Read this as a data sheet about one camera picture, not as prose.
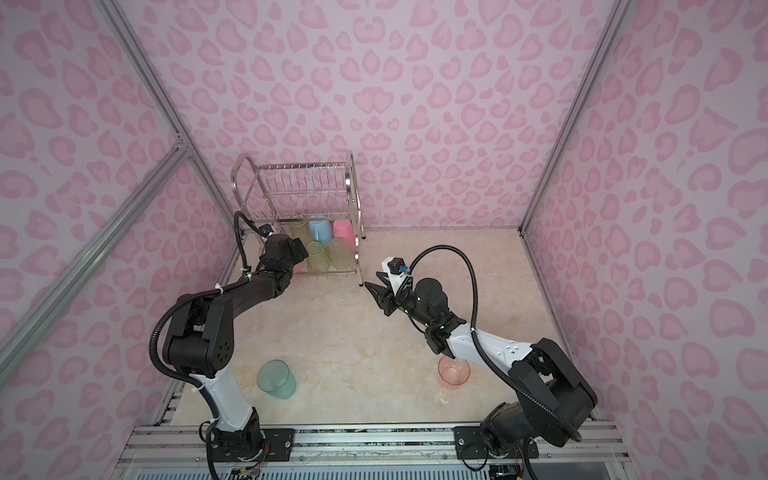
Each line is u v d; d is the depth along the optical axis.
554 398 0.42
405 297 0.69
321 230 1.03
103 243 0.65
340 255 0.99
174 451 0.74
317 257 0.97
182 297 0.53
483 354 0.49
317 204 1.14
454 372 0.84
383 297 0.70
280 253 0.77
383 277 0.79
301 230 1.07
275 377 0.81
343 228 1.02
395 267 0.66
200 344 0.50
